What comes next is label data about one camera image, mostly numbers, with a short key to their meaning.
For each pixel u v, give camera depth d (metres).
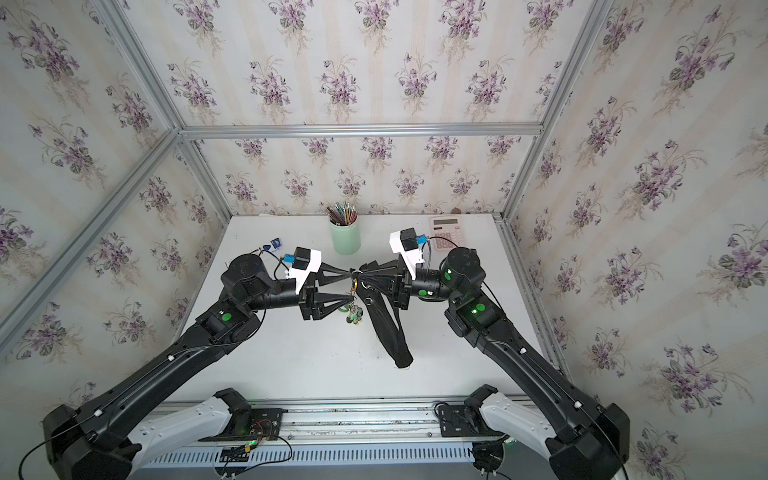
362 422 0.75
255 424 0.72
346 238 1.03
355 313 0.66
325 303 0.55
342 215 1.04
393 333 0.64
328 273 0.60
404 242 0.51
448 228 1.16
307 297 0.55
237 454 0.71
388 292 0.56
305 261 0.51
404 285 0.53
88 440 0.37
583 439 0.37
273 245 1.09
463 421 0.73
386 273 0.55
